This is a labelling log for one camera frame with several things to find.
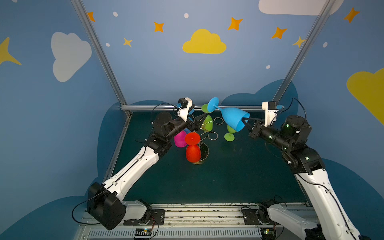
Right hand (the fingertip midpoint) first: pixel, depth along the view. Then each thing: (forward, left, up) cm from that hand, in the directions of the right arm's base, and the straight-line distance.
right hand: (245, 117), depth 61 cm
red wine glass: (-5, +21, -20) cm, 29 cm away
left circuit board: (-38, +45, -45) cm, 74 cm away
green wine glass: (+21, -4, -43) cm, 48 cm away
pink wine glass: (+2, +29, -21) cm, 36 cm away
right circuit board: (-35, -18, -46) cm, 61 cm away
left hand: (+6, +20, -1) cm, 20 cm away
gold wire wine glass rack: (+8, +15, -42) cm, 45 cm away
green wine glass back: (+15, +14, -22) cm, 30 cm away
